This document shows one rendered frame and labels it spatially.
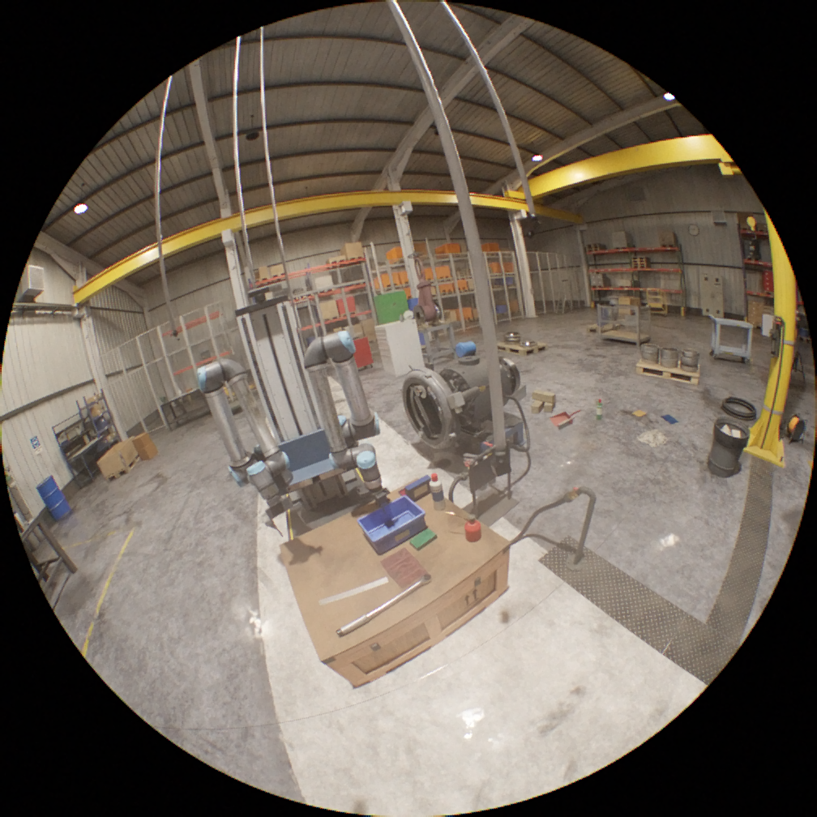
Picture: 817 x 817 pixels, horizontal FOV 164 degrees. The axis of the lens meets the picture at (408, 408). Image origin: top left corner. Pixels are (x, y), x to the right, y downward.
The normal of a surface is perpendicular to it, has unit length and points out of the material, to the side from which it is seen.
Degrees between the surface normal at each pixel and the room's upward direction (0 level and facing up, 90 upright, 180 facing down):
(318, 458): 90
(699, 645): 0
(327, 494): 90
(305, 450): 90
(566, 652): 0
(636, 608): 0
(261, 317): 90
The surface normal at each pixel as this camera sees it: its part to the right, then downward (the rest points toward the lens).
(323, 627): -0.19, -0.91
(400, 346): 0.43, 0.25
